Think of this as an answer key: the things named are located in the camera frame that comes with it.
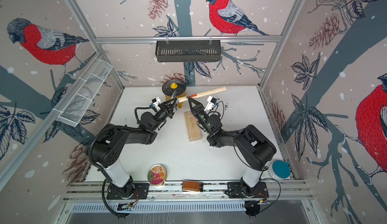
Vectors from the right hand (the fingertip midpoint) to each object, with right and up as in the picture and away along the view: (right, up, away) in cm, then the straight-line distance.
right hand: (189, 99), depth 78 cm
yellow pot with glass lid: (-15, +9, +26) cm, 31 cm away
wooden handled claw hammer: (-4, 0, +4) cm, 5 cm away
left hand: (-5, 0, +1) cm, 5 cm away
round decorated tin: (-16, -39, -2) cm, 43 cm away
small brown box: (+2, -43, -5) cm, 43 cm away
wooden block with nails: (+2, -20, +15) cm, 24 cm away
